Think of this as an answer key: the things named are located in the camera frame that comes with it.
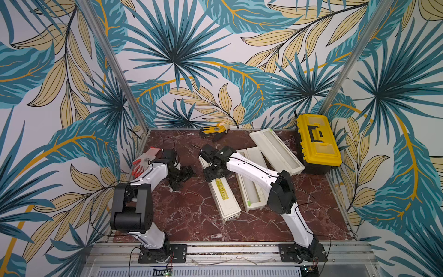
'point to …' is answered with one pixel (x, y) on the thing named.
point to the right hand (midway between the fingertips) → (214, 175)
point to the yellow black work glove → (214, 134)
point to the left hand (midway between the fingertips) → (191, 181)
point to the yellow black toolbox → (318, 145)
